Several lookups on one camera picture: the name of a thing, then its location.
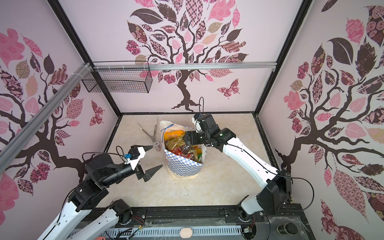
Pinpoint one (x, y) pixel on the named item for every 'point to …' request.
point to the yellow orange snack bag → (173, 134)
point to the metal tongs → (156, 144)
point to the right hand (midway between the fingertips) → (190, 135)
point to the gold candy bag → (178, 141)
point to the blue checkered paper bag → (178, 167)
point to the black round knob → (288, 228)
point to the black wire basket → (119, 76)
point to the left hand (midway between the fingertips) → (157, 157)
